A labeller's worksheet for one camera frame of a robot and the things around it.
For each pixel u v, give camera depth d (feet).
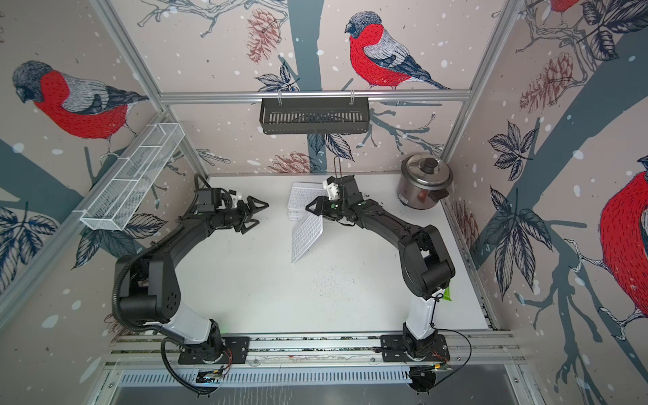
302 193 3.52
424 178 3.11
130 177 2.54
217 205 2.45
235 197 2.83
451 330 2.14
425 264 1.61
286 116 3.51
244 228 2.82
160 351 2.25
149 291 1.48
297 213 3.38
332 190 2.75
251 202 2.67
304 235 2.94
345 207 2.36
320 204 2.61
